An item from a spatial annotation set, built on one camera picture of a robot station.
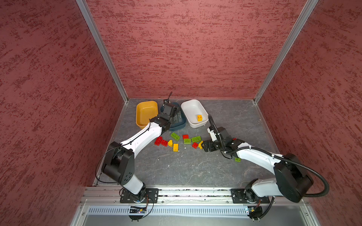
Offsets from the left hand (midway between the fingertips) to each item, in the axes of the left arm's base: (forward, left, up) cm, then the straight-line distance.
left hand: (172, 117), depth 89 cm
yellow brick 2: (-14, -2, -16) cm, 21 cm away
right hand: (-15, -23, -11) cm, 29 cm away
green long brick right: (-31, -33, +9) cm, 46 cm away
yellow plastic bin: (+18, +25, -16) cm, 35 cm away
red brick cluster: (-11, +6, -15) cm, 19 cm away
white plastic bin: (+21, -14, -15) cm, 29 cm away
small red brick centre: (-12, -15, -15) cm, 24 cm away
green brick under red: (-9, -10, -15) cm, 20 cm away
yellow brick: (+9, -19, -13) cm, 25 cm away
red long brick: (-9, +10, -15) cm, 20 cm away
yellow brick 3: (-13, -18, -13) cm, 26 cm away
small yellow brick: (-11, +1, -14) cm, 18 cm away
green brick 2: (-8, -16, -14) cm, 23 cm away
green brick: (-5, -2, -16) cm, 16 cm away
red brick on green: (-6, -9, -14) cm, 17 cm away
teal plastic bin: (-6, -5, +5) cm, 9 cm away
